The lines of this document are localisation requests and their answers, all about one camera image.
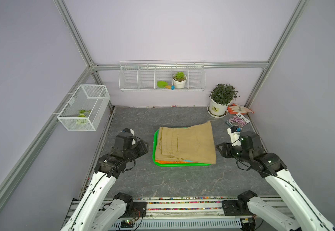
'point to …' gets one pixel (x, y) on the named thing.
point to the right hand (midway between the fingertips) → (219, 145)
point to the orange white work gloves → (234, 109)
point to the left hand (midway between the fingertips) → (146, 146)
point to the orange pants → (162, 162)
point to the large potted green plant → (222, 95)
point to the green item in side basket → (82, 119)
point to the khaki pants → (195, 144)
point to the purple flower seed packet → (238, 120)
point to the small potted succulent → (179, 79)
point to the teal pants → (188, 160)
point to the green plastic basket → (171, 165)
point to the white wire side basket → (84, 109)
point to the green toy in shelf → (162, 84)
